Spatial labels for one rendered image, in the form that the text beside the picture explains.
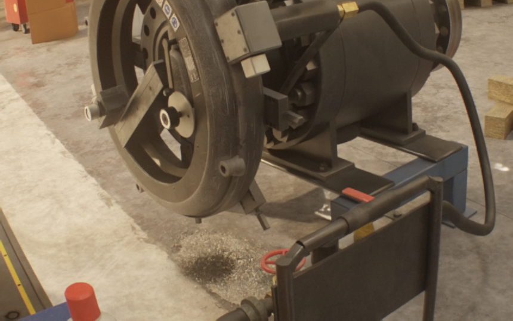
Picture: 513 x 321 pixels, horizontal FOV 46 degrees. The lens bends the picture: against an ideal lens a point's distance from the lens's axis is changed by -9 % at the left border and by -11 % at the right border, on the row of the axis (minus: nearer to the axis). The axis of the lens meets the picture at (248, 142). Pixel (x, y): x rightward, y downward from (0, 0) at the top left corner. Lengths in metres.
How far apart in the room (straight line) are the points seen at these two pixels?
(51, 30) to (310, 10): 4.87
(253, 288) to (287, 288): 0.91
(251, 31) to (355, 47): 0.50
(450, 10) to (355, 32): 0.54
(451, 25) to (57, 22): 4.51
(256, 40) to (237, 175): 0.34
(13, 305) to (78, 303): 0.74
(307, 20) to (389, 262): 0.58
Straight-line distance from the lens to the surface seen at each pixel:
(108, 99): 1.83
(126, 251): 2.18
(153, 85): 1.63
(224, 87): 1.44
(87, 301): 0.68
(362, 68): 1.82
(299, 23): 1.45
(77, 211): 2.52
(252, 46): 1.34
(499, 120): 2.84
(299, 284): 1.03
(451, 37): 2.26
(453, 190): 2.13
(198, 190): 1.62
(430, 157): 2.01
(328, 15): 1.50
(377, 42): 1.85
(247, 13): 1.36
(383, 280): 1.19
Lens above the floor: 1.05
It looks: 21 degrees down
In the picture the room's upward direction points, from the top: 6 degrees counter-clockwise
